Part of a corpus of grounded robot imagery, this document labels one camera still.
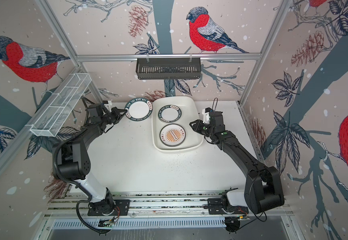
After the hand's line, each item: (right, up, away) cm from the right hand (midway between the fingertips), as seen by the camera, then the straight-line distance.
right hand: (190, 125), depth 83 cm
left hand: (-39, +9, +6) cm, 40 cm away
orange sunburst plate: (-11, -8, +17) cm, 22 cm away
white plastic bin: (+3, +7, +32) cm, 33 cm away
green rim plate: (-33, +10, +12) cm, 36 cm away
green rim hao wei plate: (-14, +7, +30) cm, 34 cm away
